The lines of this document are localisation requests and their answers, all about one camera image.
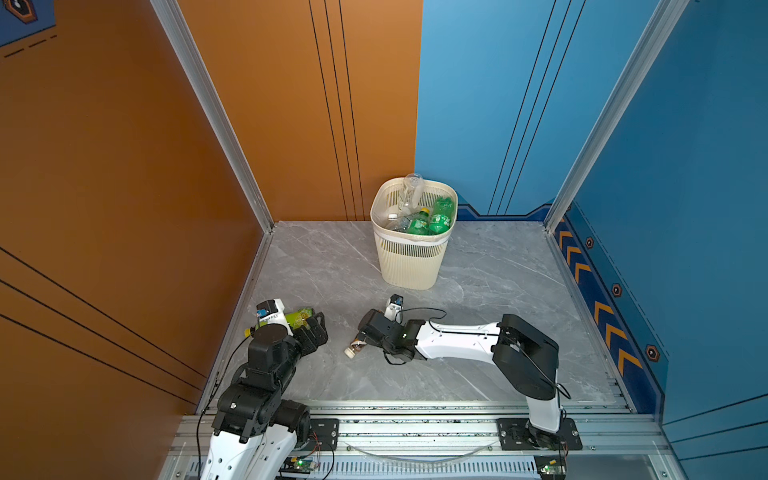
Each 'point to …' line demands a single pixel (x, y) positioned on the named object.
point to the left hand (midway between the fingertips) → (310, 318)
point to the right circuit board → (551, 466)
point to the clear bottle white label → (412, 194)
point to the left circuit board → (298, 464)
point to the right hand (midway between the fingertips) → (368, 334)
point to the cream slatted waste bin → (410, 261)
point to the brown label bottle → (354, 348)
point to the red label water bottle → (401, 224)
